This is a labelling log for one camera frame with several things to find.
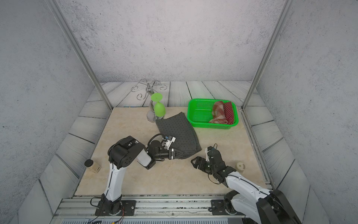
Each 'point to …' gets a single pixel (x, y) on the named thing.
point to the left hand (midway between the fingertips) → (184, 155)
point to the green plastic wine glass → (159, 109)
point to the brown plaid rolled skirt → (218, 113)
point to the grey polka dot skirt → (186, 144)
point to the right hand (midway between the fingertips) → (196, 163)
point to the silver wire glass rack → (151, 116)
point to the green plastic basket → (199, 113)
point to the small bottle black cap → (90, 164)
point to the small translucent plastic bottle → (240, 166)
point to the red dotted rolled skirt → (229, 113)
